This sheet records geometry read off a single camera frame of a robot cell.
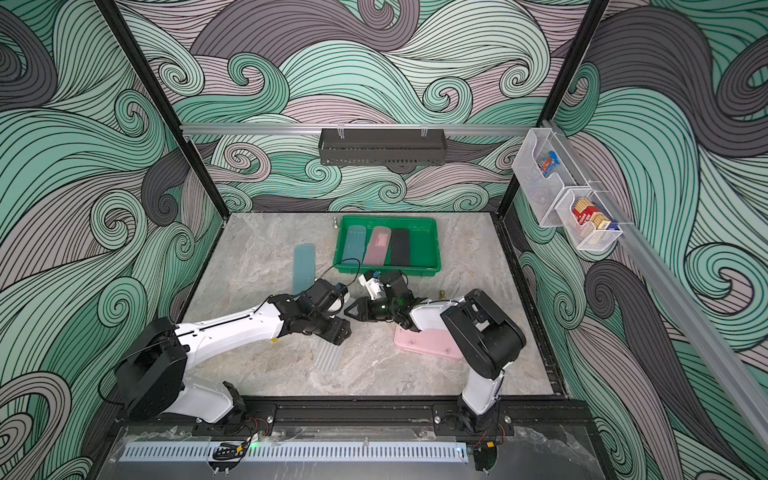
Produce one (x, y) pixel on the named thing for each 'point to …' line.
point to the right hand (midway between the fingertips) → (349, 312)
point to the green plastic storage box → (425, 254)
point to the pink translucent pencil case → (377, 246)
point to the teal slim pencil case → (304, 269)
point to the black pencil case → (400, 248)
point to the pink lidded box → (428, 341)
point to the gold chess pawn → (442, 294)
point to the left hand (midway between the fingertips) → (342, 326)
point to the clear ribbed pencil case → (327, 356)
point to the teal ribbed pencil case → (355, 241)
